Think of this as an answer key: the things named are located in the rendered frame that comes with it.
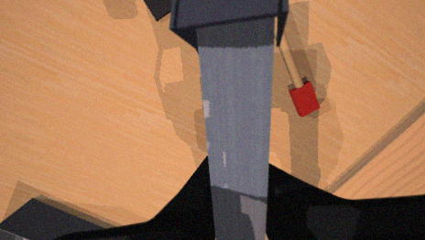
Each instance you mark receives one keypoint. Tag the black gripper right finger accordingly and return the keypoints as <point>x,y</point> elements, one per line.
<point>297,210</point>

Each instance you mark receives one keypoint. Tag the light brown wooden board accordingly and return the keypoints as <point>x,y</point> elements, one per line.
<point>396,167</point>

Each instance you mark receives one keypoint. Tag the grey metal roasting tin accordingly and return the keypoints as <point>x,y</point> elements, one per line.
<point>36,220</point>

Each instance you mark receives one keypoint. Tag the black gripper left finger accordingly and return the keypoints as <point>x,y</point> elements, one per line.
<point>188,216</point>

